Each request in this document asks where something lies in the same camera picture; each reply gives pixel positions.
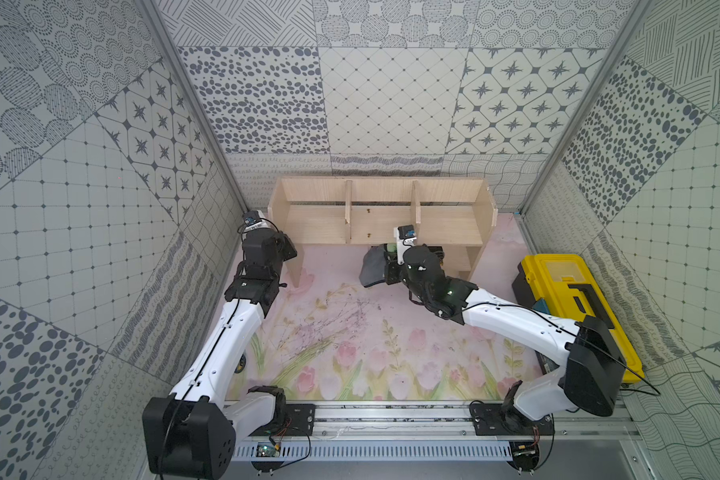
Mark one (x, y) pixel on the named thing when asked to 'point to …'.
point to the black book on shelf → (438, 250)
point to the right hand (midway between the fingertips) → (390, 254)
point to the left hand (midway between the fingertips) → (274, 229)
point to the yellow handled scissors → (241, 365)
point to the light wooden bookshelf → (448, 214)
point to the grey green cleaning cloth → (373, 266)
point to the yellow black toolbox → (562, 285)
